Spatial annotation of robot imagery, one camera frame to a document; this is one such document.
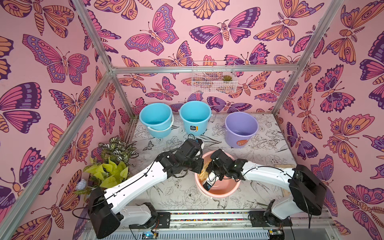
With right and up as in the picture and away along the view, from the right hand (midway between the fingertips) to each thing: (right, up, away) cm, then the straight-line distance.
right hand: (207, 163), depth 86 cm
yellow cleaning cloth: (-2, -4, -5) cm, 7 cm away
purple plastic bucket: (+22, +20, +12) cm, 32 cm away
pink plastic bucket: (+9, -12, -5) cm, 16 cm away
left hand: (-3, +3, -12) cm, 12 cm away
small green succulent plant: (+13, +52, +8) cm, 54 cm away
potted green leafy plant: (-43, +3, -21) cm, 48 cm away
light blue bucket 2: (-7, +30, +22) cm, 38 cm away
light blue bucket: (-34, +27, +23) cm, 49 cm away
